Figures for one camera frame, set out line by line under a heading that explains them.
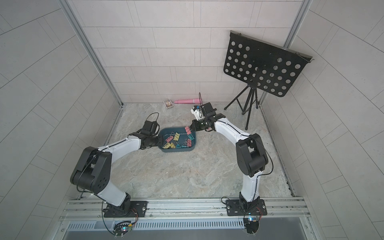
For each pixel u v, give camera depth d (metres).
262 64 0.74
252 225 0.67
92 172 0.44
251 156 0.49
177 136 0.96
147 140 0.68
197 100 1.15
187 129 0.89
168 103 1.15
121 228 0.68
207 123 0.67
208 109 0.72
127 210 0.64
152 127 0.73
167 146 0.91
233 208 0.71
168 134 0.97
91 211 0.72
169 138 0.94
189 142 0.93
